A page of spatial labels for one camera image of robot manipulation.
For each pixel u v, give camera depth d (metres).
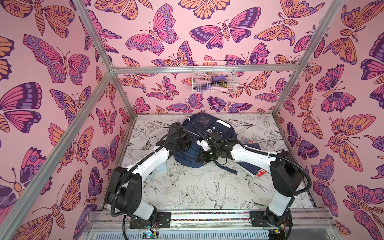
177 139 0.67
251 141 1.03
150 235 0.72
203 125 1.04
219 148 0.68
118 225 0.73
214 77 0.95
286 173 0.47
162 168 0.90
